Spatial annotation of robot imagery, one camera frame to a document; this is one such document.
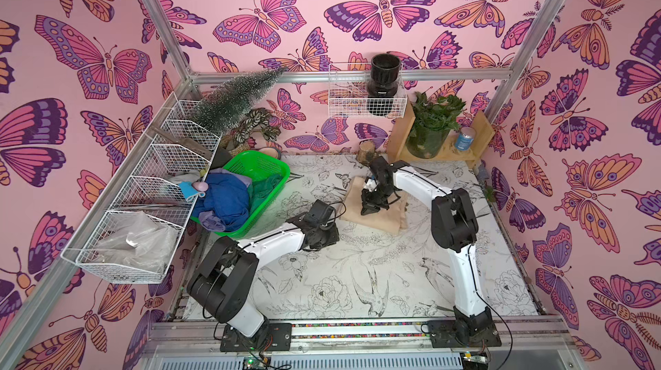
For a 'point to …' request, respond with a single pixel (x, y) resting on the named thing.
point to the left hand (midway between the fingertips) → (341, 235)
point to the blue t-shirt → (228, 197)
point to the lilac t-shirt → (208, 218)
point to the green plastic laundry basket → (256, 163)
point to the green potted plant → (434, 118)
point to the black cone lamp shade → (222, 157)
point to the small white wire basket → (348, 94)
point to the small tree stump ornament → (367, 151)
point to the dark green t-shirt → (260, 189)
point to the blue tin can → (464, 140)
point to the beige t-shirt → (392, 220)
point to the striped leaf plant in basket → (257, 120)
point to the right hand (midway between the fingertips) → (357, 213)
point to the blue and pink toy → (194, 189)
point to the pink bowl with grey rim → (271, 151)
